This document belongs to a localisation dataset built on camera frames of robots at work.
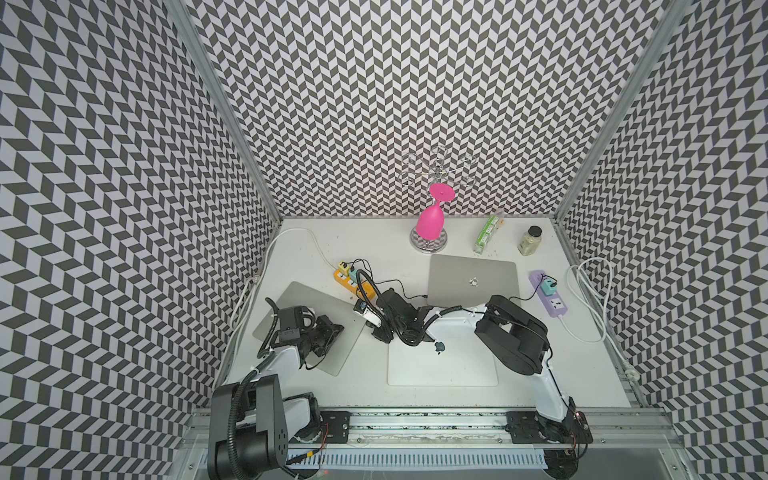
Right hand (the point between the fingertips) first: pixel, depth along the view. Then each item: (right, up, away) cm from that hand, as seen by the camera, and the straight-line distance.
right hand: (372, 322), depth 92 cm
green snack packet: (+40, +29, +13) cm, 50 cm away
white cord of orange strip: (-39, +11, +7) cm, 41 cm away
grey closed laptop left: (-18, +5, +6) cm, 19 cm away
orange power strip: (-3, +10, +7) cm, 12 cm away
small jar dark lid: (+53, +25, +9) cm, 59 cm away
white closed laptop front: (+23, -7, -8) cm, 26 cm away
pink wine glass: (+18, +31, -5) cm, 36 cm away
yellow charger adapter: (-10, +16, +3) cm, 19 cm away
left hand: (-8, -1, -4) cm, 9 cm away
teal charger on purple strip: (+54, +11, -1) cm, 55 cm away
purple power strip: (+57, +6, -1) cm, 57 cm away
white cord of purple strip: (+75, -13, -8) cm, 77 cm away
